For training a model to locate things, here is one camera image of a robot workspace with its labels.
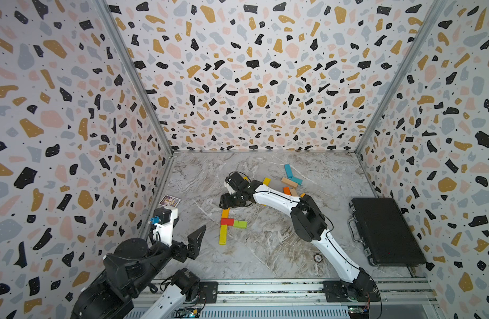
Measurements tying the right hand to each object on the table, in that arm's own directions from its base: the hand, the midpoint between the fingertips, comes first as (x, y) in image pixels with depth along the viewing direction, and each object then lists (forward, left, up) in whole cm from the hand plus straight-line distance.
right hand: (223, 205), depth 95 cm
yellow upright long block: (+17, -21, -2) cm, 27 cm away
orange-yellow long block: (-3, -1, -1) cm, 4 cm away
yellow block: (-14, -2, -2) cm, 14 cm away
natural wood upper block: (+17, -33, -2) cm, 37 cm away
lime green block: (-8, -9, -3) cm, 12 cm away
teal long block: (+25, -33, -3) cm, 42 cm away
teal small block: (+19, -38, -3) cm, 42 cm away
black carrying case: (-14, -71, +1) cm, 73 cm away
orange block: (+12, -31, -3) cm, 33 cm away
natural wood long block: (+10, -35, -3) cm, 37 cm away
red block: (-7, -3, -3) cm, 8 cm away
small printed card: (+2, +27, 0) cm, 27 cm away
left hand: (-23, +1, +31) cm, 39 cm away
